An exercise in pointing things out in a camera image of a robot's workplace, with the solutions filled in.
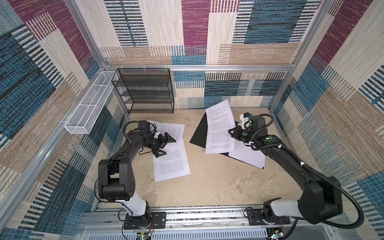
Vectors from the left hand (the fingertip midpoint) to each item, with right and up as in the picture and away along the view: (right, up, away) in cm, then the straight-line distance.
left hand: (171, 143), depth 86 cm
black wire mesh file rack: (-22, +35, +23) cm, 48 cm away
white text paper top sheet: (0, -14, +6) cm, 15 cm away
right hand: (+31, +6, -4) cm, 32 cm away
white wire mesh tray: (-40, +15, -13) cm, 44 cm away
